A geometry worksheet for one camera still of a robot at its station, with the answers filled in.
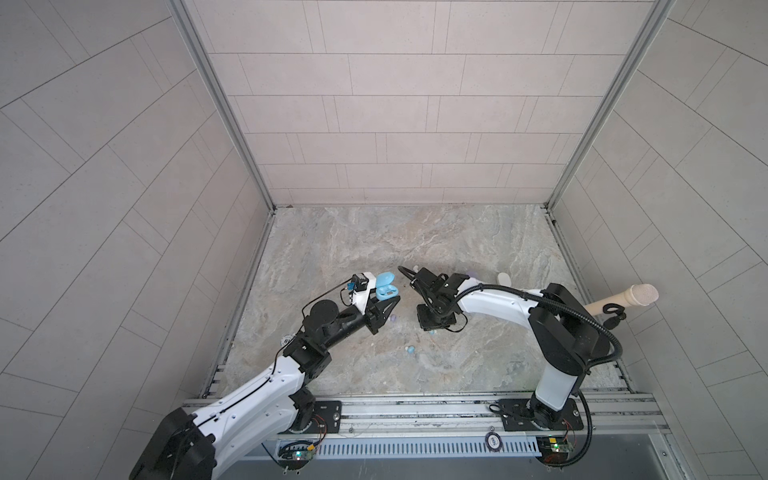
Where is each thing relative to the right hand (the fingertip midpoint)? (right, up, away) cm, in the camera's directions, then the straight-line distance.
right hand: (422, 329), depth 86 cm
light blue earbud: (-3, -4, -4) cm, 7 cm away
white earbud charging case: (+28, +13, +10) cm, 32 cm away
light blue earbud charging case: (-10, +15, -17) cm, 25 cm away
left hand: (-7, +13, -15) cm, 21 cm away
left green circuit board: (-30, -21, -21) cm, 42 cm away
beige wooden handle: (+46, +15, -22) cm, 53 cm away
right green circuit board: (+29, -22, -18) cm, 40 cm away
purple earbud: (-8, +8, -17) cm, 20 cm away
